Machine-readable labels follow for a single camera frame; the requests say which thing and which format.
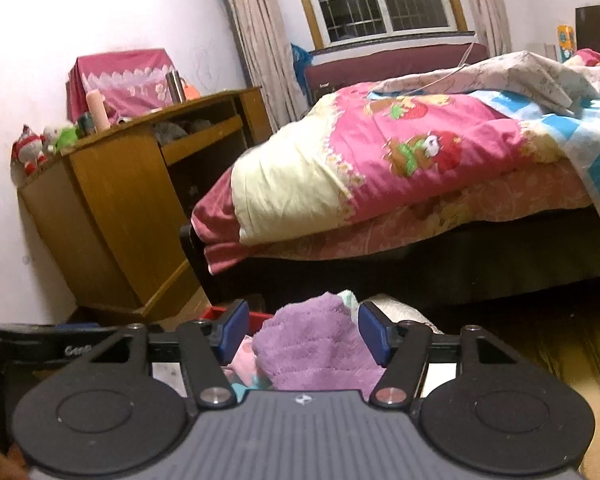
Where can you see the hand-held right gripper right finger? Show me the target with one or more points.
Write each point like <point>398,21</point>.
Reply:
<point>375,335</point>

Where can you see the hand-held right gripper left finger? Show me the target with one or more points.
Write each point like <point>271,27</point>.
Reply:
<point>232,332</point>

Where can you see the red cardboard box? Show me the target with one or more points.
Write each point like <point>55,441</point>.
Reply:
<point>215,314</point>

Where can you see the pink pig plush toy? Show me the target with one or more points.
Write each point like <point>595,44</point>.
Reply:
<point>244,357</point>

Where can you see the purple fluffy towel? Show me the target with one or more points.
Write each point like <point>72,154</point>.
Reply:
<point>310,345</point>

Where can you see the mint green towel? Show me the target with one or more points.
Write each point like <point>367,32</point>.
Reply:
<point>350,300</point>

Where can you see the pink floral bed sheet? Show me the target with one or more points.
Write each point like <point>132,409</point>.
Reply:
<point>405,232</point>

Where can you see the bed with colourful quilt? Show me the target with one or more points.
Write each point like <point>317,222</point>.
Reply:
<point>480,270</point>

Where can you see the wooden cabinet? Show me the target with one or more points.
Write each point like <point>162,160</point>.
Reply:
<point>115,200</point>

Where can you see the pink cartoon quilt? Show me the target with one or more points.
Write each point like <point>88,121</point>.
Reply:
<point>380,160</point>

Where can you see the red and white plush doll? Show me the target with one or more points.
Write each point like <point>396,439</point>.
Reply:
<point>27,150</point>

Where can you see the white cat plush toy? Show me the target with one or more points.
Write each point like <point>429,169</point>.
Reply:
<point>52,137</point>

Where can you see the grey plush toy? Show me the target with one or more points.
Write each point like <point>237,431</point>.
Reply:
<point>170,131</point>

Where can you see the green plush toy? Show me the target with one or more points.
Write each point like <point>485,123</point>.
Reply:
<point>67,136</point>

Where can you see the dark green jar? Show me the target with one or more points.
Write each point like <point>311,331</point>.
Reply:
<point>86,124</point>

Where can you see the orange cup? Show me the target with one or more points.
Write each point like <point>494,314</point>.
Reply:
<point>191,91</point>

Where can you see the pink bottle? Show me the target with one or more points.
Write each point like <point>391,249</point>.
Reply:
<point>97,107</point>

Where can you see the steel thermos flask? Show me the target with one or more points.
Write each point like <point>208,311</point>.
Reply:
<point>175,85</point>

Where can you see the pink bag on cabinet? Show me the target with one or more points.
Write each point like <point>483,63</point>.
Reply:
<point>125,80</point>

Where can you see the blue bag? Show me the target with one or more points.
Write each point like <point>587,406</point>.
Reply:
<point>300,60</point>

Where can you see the beige curtain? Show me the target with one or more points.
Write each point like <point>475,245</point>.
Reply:
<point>485,5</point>
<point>265,35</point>

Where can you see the blue and white quilt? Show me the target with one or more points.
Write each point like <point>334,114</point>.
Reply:
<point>530,70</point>

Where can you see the barred window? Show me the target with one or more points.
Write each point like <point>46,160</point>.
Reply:
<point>380,5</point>

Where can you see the yellow carton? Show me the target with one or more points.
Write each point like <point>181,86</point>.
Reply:
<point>566,40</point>

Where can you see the dark wooden headboard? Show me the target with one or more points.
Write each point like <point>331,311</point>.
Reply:
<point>597,25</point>

